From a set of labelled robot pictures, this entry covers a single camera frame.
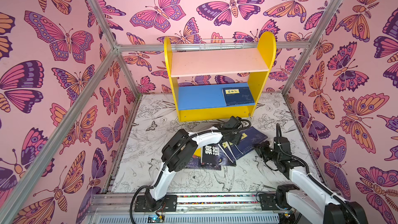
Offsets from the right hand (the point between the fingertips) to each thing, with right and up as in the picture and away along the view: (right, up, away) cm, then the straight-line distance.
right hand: (252, 142), depth 85 cm
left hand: (-6, +2, +6) cm, 9 cm away
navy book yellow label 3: (-14, -5, +2) cm, 15 cm away
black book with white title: (-22, -6, -2) cm, 23 cm away
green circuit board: (-50, -33, -13) cm, 61 cm away
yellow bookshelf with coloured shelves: (-15, +37, +31) cm, 51 cm away
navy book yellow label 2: (-8, -6, +1) cm, 10 cm away
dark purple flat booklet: (-32, -9, -6) cm, 33 cm away
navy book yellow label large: (-6, +26, +12) cm, 30 cm away
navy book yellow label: (-1, 0, +6) cm, 6 cm away
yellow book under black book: (-30, -5, -3) cm, 31 cm away
